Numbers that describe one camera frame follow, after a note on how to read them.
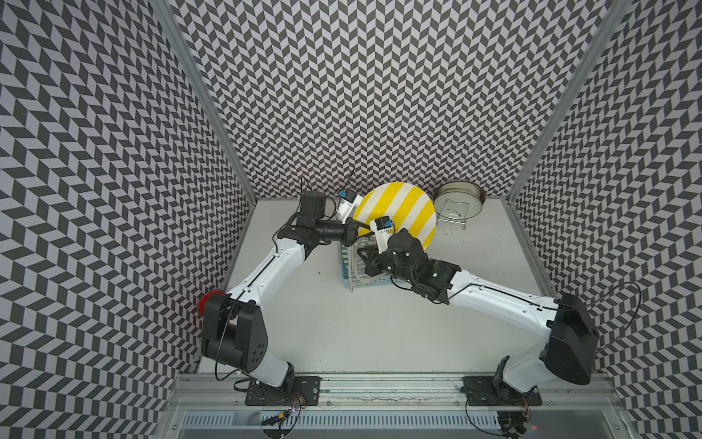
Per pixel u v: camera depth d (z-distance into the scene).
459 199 1.03
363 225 0.74
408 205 0.74
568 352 0.40
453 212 1.09
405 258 0.55
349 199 0.71
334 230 0.69
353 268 0.73
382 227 0.65
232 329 0.44
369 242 0.72
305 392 0.73
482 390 0.73
